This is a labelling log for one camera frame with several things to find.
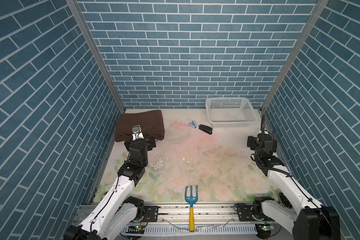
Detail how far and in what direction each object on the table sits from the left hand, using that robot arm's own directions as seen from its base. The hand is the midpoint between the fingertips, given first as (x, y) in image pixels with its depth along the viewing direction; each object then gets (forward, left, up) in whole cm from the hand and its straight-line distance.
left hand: (142, 134), depth 78 cm
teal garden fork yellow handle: (-27, -26, -22) cm, 44 cm away
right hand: (0, -65, -3) cm, 65 cm away
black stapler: (+18, -38, -19) cm, 46 cm away
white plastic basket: (+35, -60, -20) cm, 72 cm away
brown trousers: (+29, +3, -23) cm, 37 cm away
